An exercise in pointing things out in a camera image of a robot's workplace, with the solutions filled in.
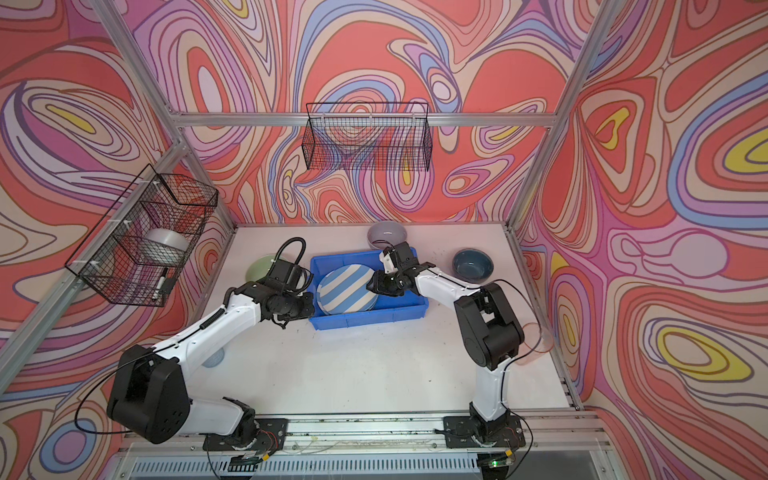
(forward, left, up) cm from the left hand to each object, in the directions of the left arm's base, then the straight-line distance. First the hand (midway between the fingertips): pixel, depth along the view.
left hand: (318, 307), depth 86 cm
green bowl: (+18, +24, -5) cm, 30 cm away
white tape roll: (+3, +33, +24) cm, 41 cm away
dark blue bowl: (+20, -51, -7) cm, 55 cm away
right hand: (+7, -16, -3) cm, 18 cm away
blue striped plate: (+8, -6, -4) cm, 11 cm away
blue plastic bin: (-4, -1, -1) cm, 4 cm away
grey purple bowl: (+34, -20, -5) cm, 40 cm away
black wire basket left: (-2, +43, +24) cm, 49 cm away
